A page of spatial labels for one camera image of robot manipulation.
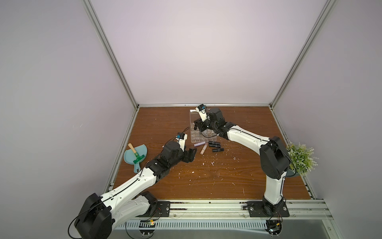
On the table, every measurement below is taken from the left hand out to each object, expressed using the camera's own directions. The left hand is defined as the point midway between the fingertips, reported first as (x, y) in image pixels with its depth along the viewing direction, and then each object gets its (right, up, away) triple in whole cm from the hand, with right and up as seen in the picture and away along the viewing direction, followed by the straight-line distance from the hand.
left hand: (193, 147), depth 79 cm
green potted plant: (+55, -4, -7) cm, 55 cm away
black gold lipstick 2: (+14, -2, +16) cm, 21 cm away
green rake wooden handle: (-35, -8, +11) cm, 37 cm away
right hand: (+2, +17, +9) cm, 19 cm away
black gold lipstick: (+14, -1, +18) cm, 23 cm away
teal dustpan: (-41, -9, +14) cm, 44 cm away
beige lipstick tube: (+7, -3, +15) cm, 17 cm away
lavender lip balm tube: (+4, -1, +18) cm, 18 cm away
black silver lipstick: (+16, -4, +14) cm, 21 cm away
